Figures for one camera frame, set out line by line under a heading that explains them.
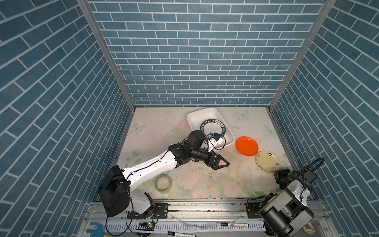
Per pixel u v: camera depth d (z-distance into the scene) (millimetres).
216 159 618
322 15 736
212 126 1054
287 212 463
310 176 647
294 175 701
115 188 403
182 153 585
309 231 671
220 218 724
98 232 669
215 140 652
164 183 826
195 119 1118
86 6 696
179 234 669
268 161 918
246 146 971
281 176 764
